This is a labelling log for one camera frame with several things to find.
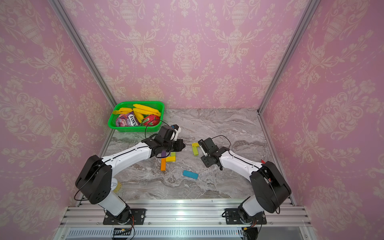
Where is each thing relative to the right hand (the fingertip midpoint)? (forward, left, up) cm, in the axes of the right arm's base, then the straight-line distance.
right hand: (206, 158), depth 89 cm
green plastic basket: (+45, +33, +3) cm, 56 cm away
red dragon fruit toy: (+29, +36, +4) cm, 47 cm away
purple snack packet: (+32, +52, +4) cm, 61 cm away
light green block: (+8, +7, -4) cm, 11 cm away
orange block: (0, +27, -4) cm, 27 cm away
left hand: (+4, +12, +7) cm, 15 cm away
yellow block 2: (+13, +7, -4) cm, 15 cm away
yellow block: (+2, +22, -3) cm, 23 cm away
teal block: (-8, +10, -4) cm, 14 cm away
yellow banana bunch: (+38, +47, +5) cm, 61 cm away
